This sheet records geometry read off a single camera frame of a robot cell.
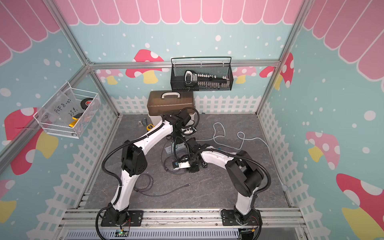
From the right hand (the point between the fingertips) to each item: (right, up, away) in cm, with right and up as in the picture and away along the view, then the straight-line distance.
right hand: (186, 165), depth 90 cm
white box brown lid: (-15, +41, +15) cm, 46 cm away
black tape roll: (-53, +36, -10) cm, 65 cm away
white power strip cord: (+23, +20, +20) cm, 37 cm away
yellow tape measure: (-29, +24, +20) cm, 42 cm away
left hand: (-6, +15, +4) cm, 17 cm away
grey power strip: (-12, +8, +7) cm, 16 cm away
